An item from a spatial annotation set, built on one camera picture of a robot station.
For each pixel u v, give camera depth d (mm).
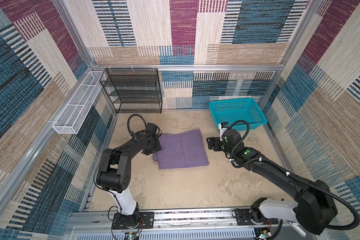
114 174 483
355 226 381
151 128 778
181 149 964
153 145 797
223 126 729
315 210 405
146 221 736
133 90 1105
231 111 1083
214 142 743
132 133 705
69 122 700
